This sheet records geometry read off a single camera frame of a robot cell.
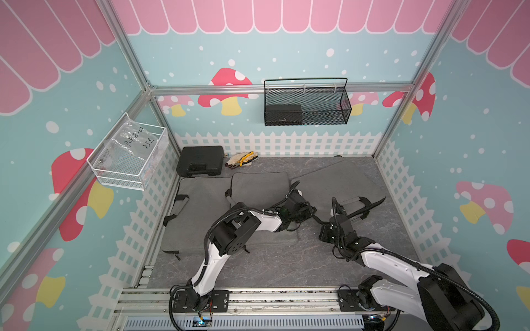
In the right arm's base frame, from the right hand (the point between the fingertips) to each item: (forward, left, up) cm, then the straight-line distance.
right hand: (320, 228), depth 89 cm
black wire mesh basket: (+45, +4, +32) cm, 55 cm away
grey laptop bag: (+13, +56, +2) cm, 57 cm away
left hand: (+8, 0, 0) cm, 8 cm away
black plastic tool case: (+42, +61, +1) cm, 75 cm away
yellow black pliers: (+45, +35, -2) cm, 57 cm away
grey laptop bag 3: (+18, -20, 0) cm, 27 cm away
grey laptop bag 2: (+19, +25, +2) cm, 32 cm away
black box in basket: (+46, +16, +27) cm, 55 cm away
